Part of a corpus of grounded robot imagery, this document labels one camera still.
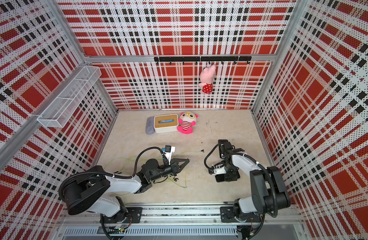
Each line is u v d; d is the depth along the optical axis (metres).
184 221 0.73
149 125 1.07
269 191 0.40
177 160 0.72
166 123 1.07
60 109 0.71
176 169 0.72
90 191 0.44
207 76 0.93
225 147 0.74
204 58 0.88
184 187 0.82
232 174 0.79
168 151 0.71
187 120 1.06
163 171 0.67
